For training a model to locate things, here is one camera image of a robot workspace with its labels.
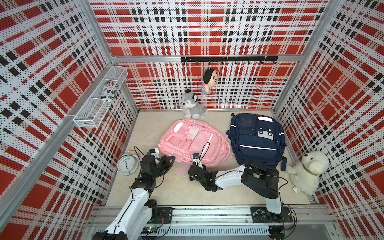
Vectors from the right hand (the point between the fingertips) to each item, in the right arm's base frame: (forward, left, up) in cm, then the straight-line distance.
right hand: (193, 165), depth 90 cm
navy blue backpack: (+20, -45, 0) cm, 49 cm away
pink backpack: (+16, +8, +6) cm, 19 cm away
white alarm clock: (0, +39, +3) cm, 39 cm away
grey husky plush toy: (+39, +2, +10) cm, 40 cm away
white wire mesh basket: (+26, +64, +20) cm, 72 cm away
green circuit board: (-32, +18, +1) cm, 36 cm away
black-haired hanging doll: (+42, -11, +32) cm, 54 cm away
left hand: (+1, +8, +9) cm, 13 cm away
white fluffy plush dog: (-8, -60, +8) cm, 61 cm away
